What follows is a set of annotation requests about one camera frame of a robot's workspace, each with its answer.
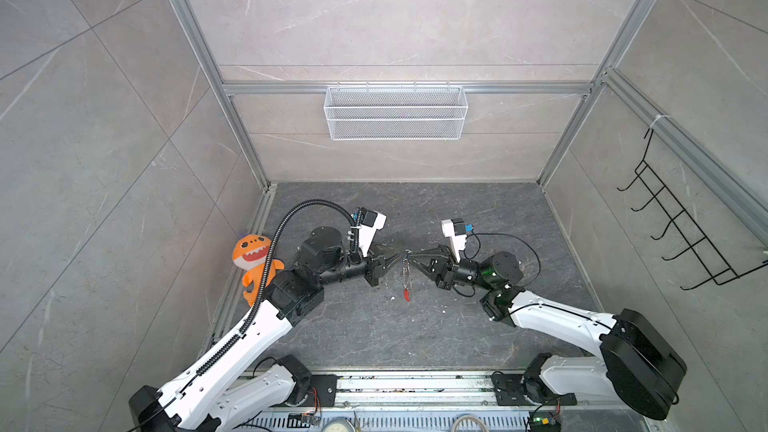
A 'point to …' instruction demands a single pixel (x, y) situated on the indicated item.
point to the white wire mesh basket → (396, 113)
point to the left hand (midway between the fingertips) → (405, 249)
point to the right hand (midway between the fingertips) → (409, 260)
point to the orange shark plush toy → (250, 252)
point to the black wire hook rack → (696, 242)
